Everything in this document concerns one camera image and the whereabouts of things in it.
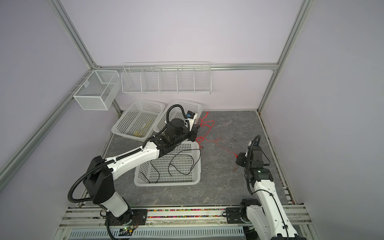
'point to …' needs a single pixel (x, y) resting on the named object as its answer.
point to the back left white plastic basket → (138, 121)
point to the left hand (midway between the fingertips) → (199, 127)
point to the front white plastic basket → (181, 166)
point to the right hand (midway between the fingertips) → (243, 156)
